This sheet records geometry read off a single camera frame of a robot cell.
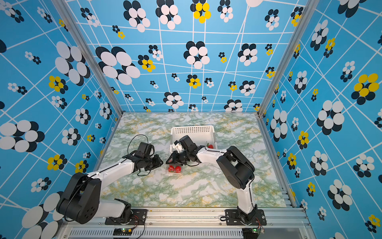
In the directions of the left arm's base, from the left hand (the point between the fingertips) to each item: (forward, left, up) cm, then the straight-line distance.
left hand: (164, 161), depth 90 cm
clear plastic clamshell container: (-4, -6, -2) cm, 7 cm away
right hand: (-2, -4, +3) cm, 5 cm away
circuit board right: (-35, -46, -2) cm, 58 cm away
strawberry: (-5, -9, 0) cm, 10 cm away
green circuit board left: (-35, +17, -6) cm, 39 cm away
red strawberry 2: (+12, -29, -2) cm, 31 cm away
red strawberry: (-4, -4, -2) cm, 6 cm away
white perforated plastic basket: (+21, -23, -2) cm, 31 cm away
